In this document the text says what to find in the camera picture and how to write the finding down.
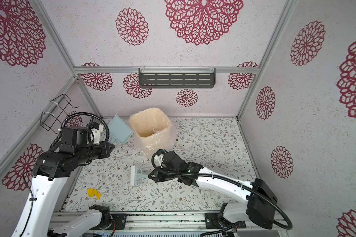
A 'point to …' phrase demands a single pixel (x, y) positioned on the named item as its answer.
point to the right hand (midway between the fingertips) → (147, 175)
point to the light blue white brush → (136, 176)
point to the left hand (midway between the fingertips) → (112, 149)
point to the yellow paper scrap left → (91, 192)
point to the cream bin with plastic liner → (153, 131)
